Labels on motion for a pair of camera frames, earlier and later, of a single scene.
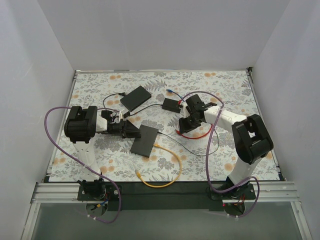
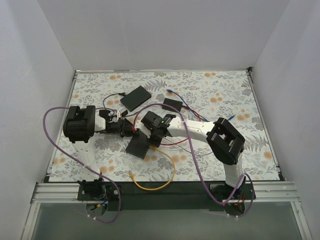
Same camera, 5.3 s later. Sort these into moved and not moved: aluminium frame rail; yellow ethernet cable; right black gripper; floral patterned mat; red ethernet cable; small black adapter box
Moved: right black gripper; red ethernet cable; yellow ethernet cable
Not moved: floral patterned mat; aluminium frame rail; small black adapter box
